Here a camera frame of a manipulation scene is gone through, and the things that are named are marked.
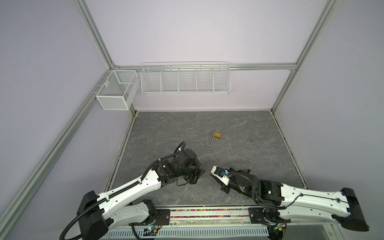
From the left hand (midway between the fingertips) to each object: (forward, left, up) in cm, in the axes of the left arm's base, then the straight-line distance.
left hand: (207, 172), depth 71 cm
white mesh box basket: (+60, +56, +6) cm, 82 cm away
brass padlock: (+33, -11, -16) cm, 39 cm away
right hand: (-1, -3, +2) cm, 4 cm away
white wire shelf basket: (+61, +9, +12) cm, 63 cm away
